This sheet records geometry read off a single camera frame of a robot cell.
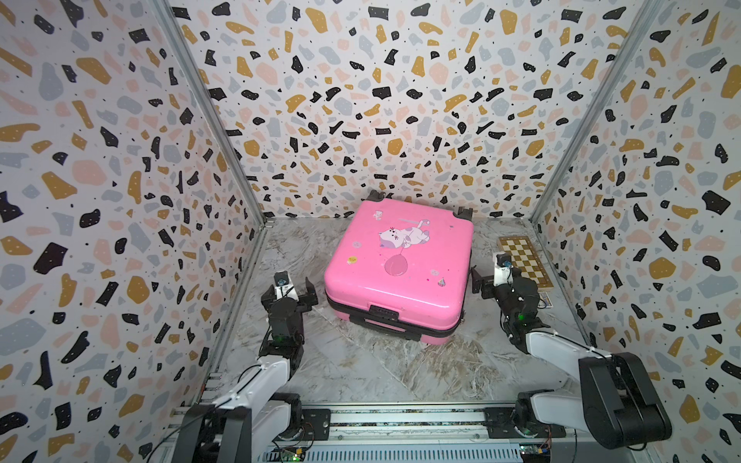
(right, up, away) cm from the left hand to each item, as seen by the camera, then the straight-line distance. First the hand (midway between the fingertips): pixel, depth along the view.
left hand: (293, 282), depth 84 cm
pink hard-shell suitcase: (+32, +5, -4) cm, 33 cm away
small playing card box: (+81, -7, +14) cm, 83 cm away
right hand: (+59, +4, +4) cm, 59 cm away
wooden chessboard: (+78, +6, +23) cm, 82 cm away
